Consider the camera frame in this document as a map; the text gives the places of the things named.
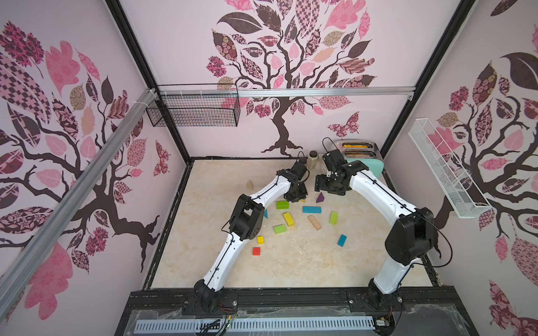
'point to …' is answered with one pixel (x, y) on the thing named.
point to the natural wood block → (316, 225)
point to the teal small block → (342, 240)
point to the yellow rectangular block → (288, 219)
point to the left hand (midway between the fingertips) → (301, 199)
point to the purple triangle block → (320, 199)
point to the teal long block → (312, 209)
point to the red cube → (256, 251)
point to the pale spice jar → (312, 159)
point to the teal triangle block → (265, 213)
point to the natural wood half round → (249, 185)
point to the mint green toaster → (363, 150)
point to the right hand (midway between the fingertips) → (324, 190)
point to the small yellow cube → (260, 240)
